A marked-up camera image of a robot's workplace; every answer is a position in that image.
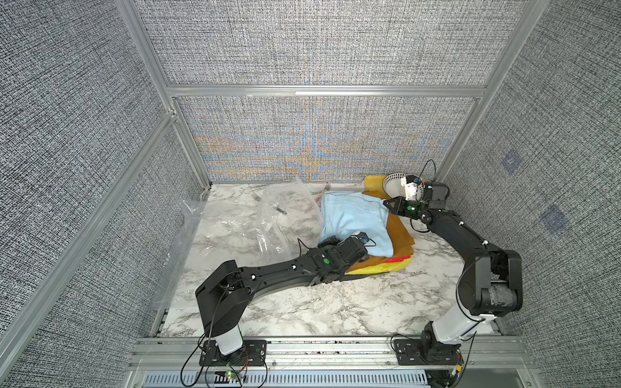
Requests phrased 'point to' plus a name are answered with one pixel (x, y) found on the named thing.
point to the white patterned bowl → (392, 186)
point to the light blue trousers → (345, 213)
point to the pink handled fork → (327, 187)
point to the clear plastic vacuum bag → (285, 217)
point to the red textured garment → (397, 259)
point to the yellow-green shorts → (389, 266)
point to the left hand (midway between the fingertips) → (337, 240)
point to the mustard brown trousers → (403, 238)
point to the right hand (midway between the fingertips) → (386, 195)
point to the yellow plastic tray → (373, 186)
